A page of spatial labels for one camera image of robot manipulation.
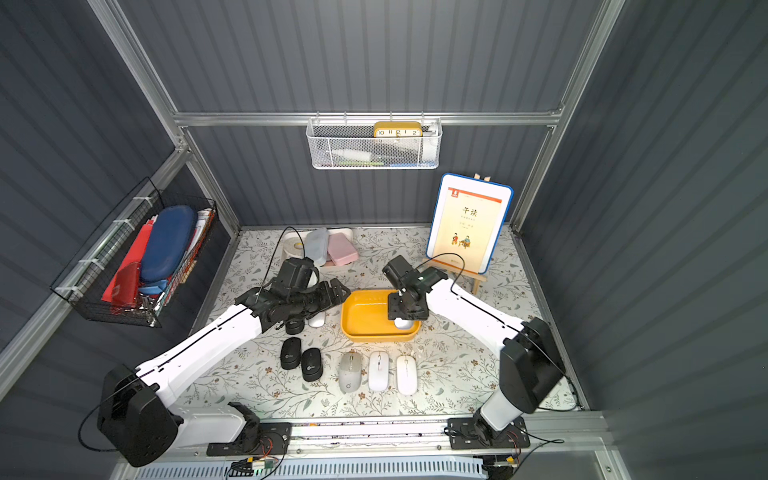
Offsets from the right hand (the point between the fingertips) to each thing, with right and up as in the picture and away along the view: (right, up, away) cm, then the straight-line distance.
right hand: (403, 309), depth 84 cm
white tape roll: (-41, +18, +27) cm, 52 cm away
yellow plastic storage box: (-12, -5, +11) cm, 17 cm away
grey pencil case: (-30, +18, +22) cm, 41 cm away
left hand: (-17, +4, -4) cm, 18 cm away
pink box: (-22, +17, +22) cm, 35 cm away
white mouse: (-7, -17, -1) cm, 19 cm away
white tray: (-21, +24, +32) cm, 46 cm away
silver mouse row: (0, -4, -1) cm, 4 cm away
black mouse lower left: (-33, -14, +3) cm, 36 cm away
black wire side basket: (-67, +10, -23) cm, 72 cm away
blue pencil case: (-57, +19, -12) cm, 61 cm away
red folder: (-63, +8, -19) cm, 66 cm away
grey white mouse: (-15, -17, -3) cm, 23 cm away
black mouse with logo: (-26, -16, -1) cm, 30 cm away
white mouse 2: (+1, -18, -3) cm, 18 cm away
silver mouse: (-27, -6, +10) cm, 29 cm away
